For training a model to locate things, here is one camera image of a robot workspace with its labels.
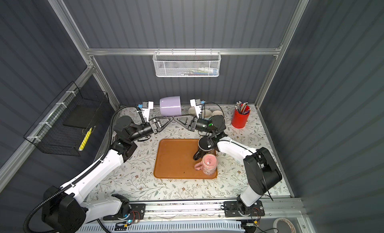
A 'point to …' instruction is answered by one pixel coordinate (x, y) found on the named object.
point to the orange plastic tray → (173, 159)
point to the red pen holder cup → (240, 115)
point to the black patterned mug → (206, 145)
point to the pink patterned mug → (208, 164)
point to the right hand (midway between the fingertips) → (176, 123)
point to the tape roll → (290, 224)
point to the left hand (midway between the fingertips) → (173, 119)
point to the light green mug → (217, 112)
